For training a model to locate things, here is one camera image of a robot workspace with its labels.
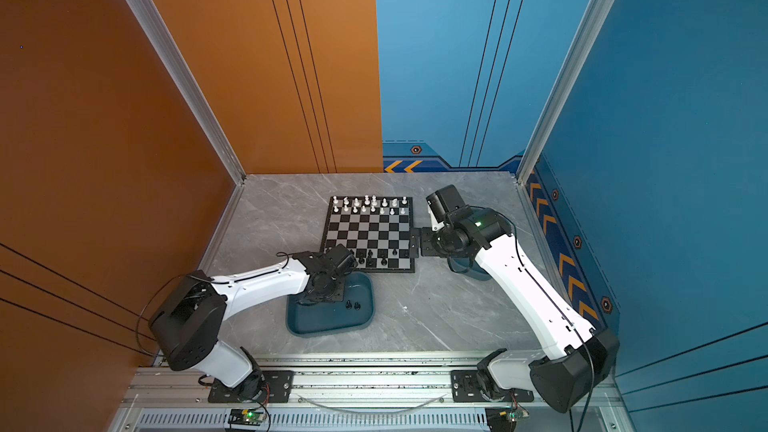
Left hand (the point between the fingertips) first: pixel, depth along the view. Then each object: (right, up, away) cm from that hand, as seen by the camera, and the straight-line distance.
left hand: (337, 292), depth 88 cm
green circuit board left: (-18, -25, -17) cm, 35 cm away
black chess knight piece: (+4, -3, -2) cm, 5 cm away
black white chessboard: (+11, +17, +14) cm, 25 cm away
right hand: (+24, +16, -14) cm, 32 cm away
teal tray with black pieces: (+6, -5, -1) cm, 8 cm away
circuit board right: (+43, -25, -17) cm, 53 cm away
